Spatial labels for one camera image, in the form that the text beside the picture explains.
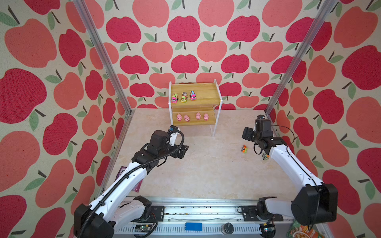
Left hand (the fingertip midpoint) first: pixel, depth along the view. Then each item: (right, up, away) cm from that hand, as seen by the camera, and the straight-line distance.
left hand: (182, 146), depth 76 cm
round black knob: (+20, -33, -14) cm, 41 cm away
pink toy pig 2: (-3, +16, +17) cm, 24 cm away
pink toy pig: (+2, +16, +17) cm, 23 cm away
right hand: (+40, +6, +9) cm, 41 cm away
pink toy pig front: (+14, +17, +17) cm, 28 cm away
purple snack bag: (-25, -24, +5) cm, 35 cm away
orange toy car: (+40, -5, +20) cm, 45 cm away
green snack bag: (+55, -39, -7) cm, 68 cm away
